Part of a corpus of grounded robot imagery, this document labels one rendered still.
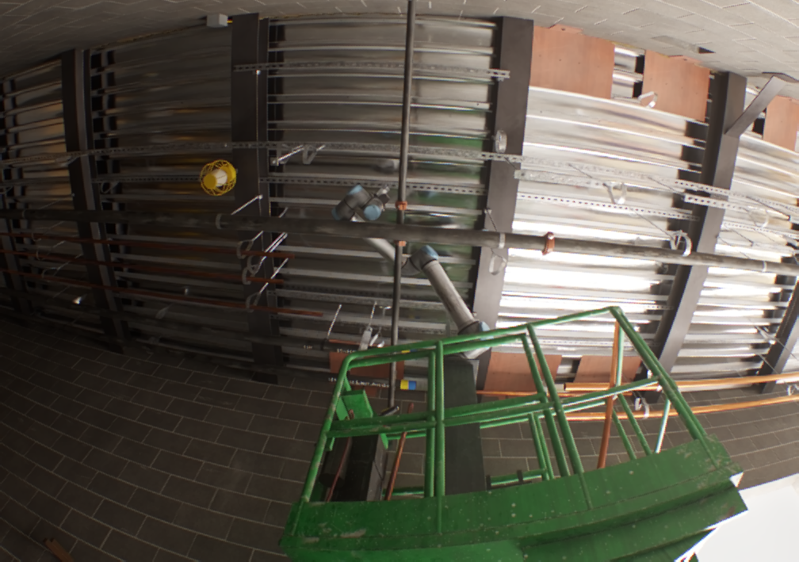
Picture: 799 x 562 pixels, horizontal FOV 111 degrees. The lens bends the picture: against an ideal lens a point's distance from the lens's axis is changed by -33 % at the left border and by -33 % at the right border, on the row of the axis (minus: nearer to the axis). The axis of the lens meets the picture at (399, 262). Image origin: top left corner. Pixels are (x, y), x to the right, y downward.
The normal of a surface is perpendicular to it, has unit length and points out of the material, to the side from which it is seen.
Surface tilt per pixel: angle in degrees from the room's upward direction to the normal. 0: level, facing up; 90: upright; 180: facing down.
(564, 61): 180
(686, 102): 180
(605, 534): 90
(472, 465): 90
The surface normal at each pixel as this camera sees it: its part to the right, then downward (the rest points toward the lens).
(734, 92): -0.07, 0.39
